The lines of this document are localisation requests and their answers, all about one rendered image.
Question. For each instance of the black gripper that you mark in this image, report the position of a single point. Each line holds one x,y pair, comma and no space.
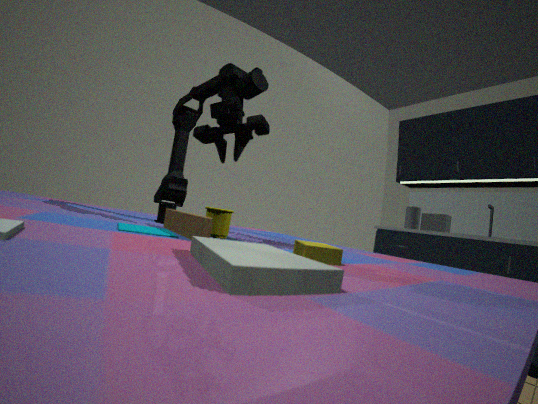
243,133

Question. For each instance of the yellow block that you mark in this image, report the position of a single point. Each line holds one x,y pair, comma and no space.
321,252

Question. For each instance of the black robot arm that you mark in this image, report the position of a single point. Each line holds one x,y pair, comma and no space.
232,84

